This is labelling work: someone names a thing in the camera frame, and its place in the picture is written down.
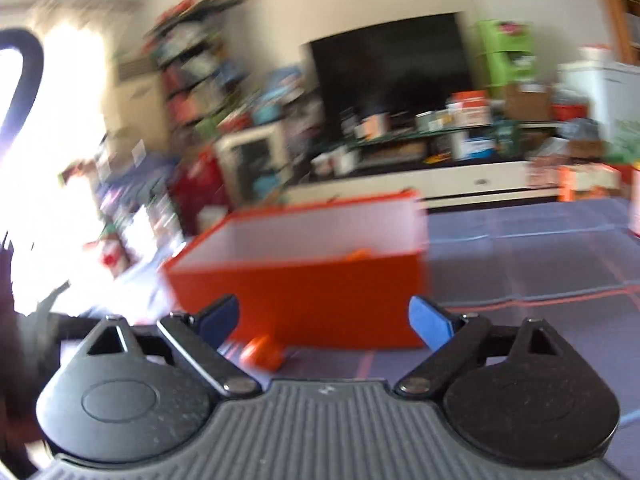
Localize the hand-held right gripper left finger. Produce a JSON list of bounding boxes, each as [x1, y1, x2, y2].
[[82, 294, 263, 401]]

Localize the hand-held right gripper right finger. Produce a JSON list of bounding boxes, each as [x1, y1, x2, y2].
[[394, 296, 576, 401]]

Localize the orange storage box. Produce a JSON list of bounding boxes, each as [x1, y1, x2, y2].
[[161, 189, 431, 351]]

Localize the white television cabinet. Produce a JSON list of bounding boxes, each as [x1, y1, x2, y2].
[[282, 160, 563, 211]]

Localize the white microwave oven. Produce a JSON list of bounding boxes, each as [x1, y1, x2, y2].
[[214, 124, 293, 208]]

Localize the blue and white carton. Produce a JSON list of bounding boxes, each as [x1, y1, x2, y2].
[[457, 135, 498, 160]]

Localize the glass shelf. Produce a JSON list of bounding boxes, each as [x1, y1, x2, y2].
[[350, 122, 561, 147]]

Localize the white canister orange label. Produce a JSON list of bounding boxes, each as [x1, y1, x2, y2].
[[355, 114, 391, 141]]

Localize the orange gift bag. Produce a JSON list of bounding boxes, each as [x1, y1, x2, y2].
[[557, 164, 621, 202]]

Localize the orange and white carton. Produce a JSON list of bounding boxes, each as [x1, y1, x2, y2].
[[447, 91, 493, 128]]

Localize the red can with yellow lid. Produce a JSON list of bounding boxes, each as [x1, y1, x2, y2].
[[629, 162, 640, 238]]

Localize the brown cardboard box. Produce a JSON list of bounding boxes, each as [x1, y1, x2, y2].
[[505, 82, 553, 122]]

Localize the bookshelf with books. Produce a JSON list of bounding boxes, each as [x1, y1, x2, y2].
[[145, 0, 251, 131]]

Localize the red plastic basin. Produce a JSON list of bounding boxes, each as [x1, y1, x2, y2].
[[550, 102, 588, 122]]

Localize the black television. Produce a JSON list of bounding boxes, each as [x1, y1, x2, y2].
[[306, 12, 475, 128]]

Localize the green plastic drawer unit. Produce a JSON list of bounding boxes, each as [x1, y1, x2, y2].
[[472, 19, 541, 88]]

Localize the white freezer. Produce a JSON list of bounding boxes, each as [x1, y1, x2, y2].
[[557, 57, 640, 161]]

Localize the wooden shelf unit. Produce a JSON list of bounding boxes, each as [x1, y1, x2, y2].
[[592, 0, 640, 66]]

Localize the black cable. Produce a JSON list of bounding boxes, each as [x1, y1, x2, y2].
[[0, 29, 45, 161]]

